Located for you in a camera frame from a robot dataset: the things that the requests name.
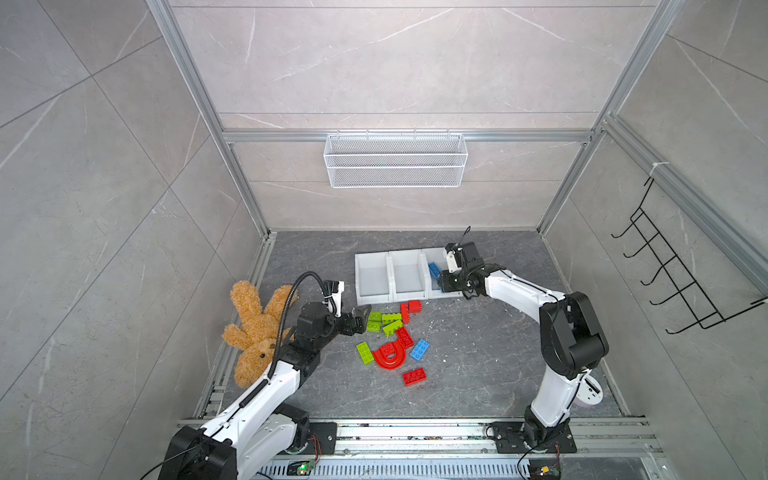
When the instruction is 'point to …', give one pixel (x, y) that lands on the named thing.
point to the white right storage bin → (434, 261)
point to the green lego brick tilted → (391, 328)
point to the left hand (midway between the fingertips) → (356, 298)
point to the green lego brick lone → (365, 353)
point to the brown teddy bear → (255, 339)
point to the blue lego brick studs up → (420, 349)
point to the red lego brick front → (414, 377)
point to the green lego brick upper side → (388, 318)
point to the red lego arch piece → (390, 356)
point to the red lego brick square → (415, 306)
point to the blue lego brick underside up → (435, 271)
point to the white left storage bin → (374, 281)
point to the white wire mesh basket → (396, 161)
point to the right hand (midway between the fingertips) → (442, 277)
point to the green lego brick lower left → (373, 326)
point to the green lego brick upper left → (375, 316)
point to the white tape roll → (590, 392)
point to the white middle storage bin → (408, 275)
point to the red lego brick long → (403, 308)
